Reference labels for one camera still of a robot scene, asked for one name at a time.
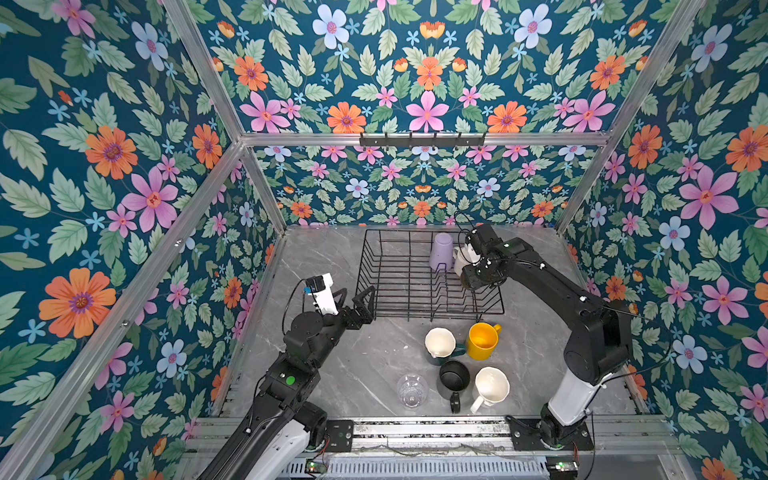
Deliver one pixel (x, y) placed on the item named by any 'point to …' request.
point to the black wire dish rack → (418, 273)
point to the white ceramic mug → (492, 386)
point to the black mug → (455, 376)
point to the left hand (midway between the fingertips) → (365, 285)
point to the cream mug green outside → (441, 345)
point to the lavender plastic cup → (442, 252)
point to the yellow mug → (482, 340)
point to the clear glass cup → (412, 390)
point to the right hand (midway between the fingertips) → (475, 275)
